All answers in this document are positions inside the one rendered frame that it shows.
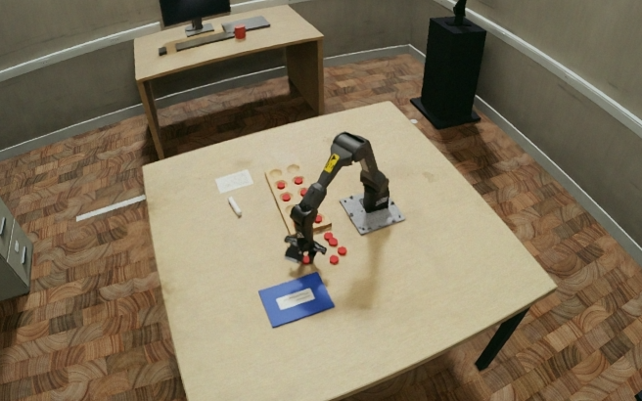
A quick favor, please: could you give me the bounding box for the white paper sheet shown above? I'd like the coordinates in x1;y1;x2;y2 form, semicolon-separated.
215;170;253;194

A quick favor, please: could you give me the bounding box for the beige tray with round pockets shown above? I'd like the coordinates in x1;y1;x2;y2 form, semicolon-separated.
264;161;332;236

